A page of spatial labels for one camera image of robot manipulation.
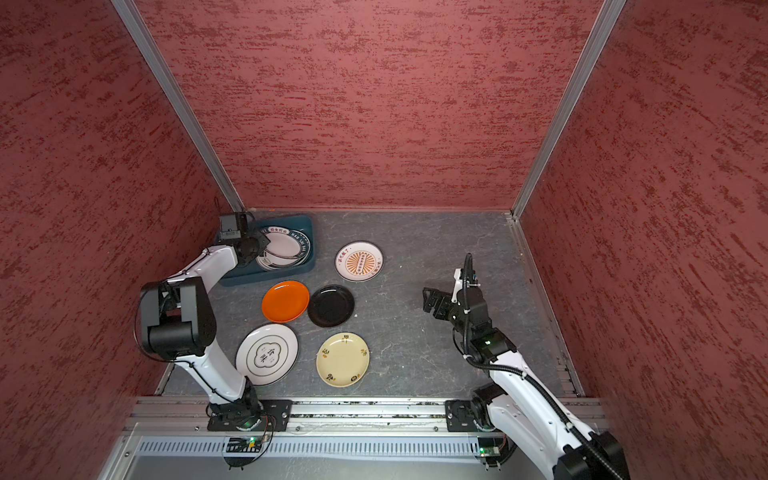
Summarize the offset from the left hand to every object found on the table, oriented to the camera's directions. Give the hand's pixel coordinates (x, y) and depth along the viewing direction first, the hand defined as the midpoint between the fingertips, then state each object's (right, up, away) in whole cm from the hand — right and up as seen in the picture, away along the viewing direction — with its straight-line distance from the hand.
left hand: (265, 244), depth 97 cm
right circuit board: (+66, -49, -26) cm, 86 cm away
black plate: (+23, -19, -4) cm, 30 cm away
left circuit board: (+6, -49, -26) cm, 55 cm away
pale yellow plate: (+28, -33, -12) cm, 45 cm away
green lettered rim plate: (+4, -1, +9) cm, 10 cm away
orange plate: (+7, -19, -1) cm, 20 cm away
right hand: (+54, -15, -14) cm, 58 cm away
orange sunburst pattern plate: (+30, -6, +8) cm, 32 cm away
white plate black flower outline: (+6, -31, -13) cm, 34 cm away
